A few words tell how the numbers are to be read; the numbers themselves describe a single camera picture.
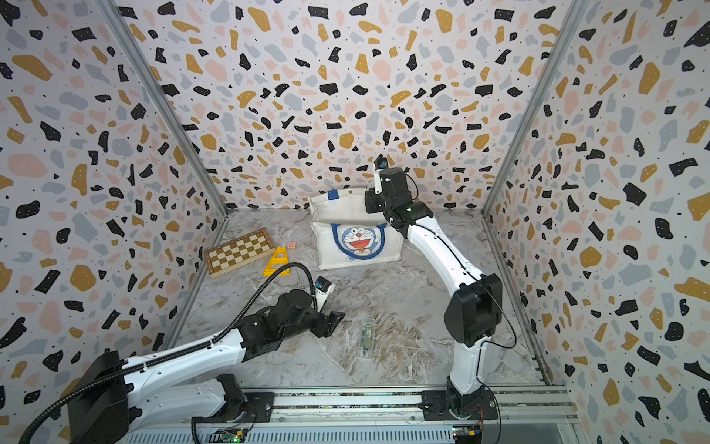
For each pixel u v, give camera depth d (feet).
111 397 1.29
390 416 2.40
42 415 1.17
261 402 2.45
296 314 1.98
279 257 3.49
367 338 2.80
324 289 2.26
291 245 3.58
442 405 2.40
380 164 2.38
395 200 2.09
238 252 3.40
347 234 3.06
